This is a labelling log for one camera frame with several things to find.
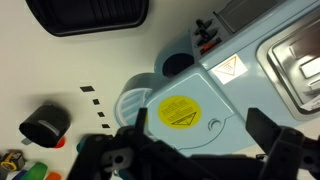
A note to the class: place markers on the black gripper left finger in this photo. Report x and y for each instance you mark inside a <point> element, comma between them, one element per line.
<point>141,120</point>

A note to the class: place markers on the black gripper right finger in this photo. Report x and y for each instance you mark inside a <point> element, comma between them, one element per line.
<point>263,130</point>

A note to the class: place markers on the light blue breakfast station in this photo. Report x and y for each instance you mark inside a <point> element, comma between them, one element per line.
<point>250,90</point>

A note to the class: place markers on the small red disc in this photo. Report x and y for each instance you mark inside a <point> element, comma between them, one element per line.
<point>61,143</point>

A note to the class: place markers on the black cylindrical object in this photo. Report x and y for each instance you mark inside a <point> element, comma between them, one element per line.
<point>45,125</point>

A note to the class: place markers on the orange rounded toy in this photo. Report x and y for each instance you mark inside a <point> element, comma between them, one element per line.
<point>53,176</point>

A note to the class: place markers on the black ribbed plastic tray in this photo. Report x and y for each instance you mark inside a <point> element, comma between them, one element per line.
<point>83,16</point>

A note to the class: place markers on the green rounded toy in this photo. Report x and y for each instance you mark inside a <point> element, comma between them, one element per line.
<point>33,171</point>

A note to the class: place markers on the blue rounded toy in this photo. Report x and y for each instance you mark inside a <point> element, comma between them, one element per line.
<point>18,175</point>

